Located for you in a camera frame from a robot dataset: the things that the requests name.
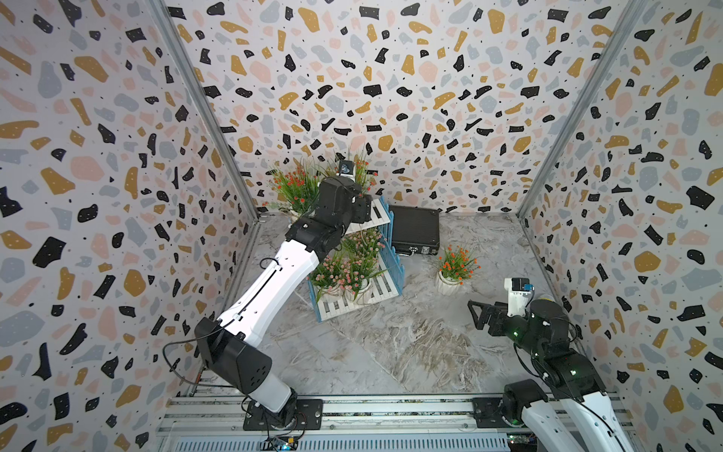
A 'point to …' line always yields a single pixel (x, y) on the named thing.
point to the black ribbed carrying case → (416, 230)
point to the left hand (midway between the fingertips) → (356, 193)
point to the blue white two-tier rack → (391, 281)
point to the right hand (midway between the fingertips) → (484, 304)
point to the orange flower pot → (456, 266)
